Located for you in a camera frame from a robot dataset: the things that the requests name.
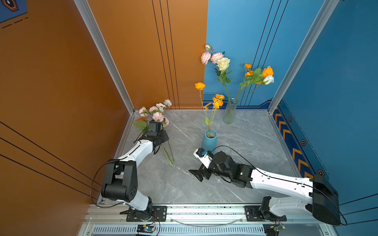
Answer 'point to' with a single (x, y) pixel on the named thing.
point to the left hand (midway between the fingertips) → (165, 134)
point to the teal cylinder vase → (209, 140)
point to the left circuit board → (145, 228)
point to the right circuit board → (279, 226)
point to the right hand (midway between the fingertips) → (193, 163)
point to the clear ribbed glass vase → (230, 114)
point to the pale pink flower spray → (159, 108)
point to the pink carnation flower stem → (160, 117)
